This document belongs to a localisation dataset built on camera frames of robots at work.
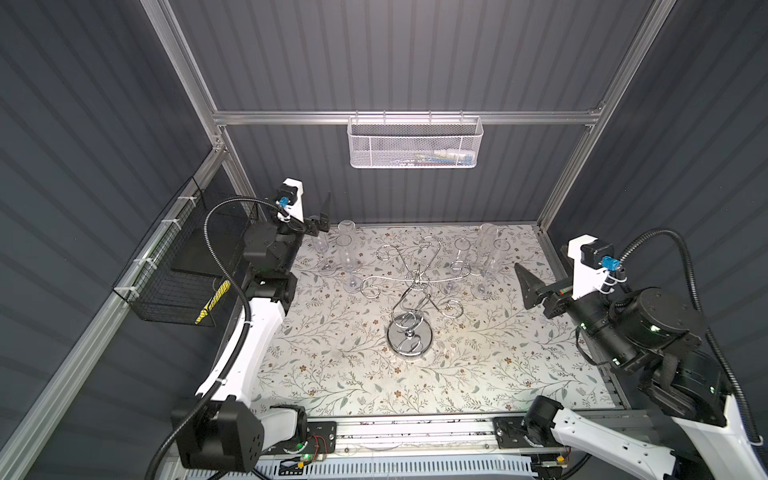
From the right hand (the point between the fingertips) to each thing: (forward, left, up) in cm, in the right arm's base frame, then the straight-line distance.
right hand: (546, 259), depth 52 cm
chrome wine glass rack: (+6, +23, -43) cm, 49 cm away
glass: (+33, +52, -32) cm, 69 cm away
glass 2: (+32, +3, -46) cm, 56 cm away
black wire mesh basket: (+8, +80, -15) cm, 81 cm away
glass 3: (+23, -3, -46) cm, 51 cm away
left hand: (+21, +47, 0) cm, 51 cm away
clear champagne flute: (+34, +43, -25) cm, 60 cm away
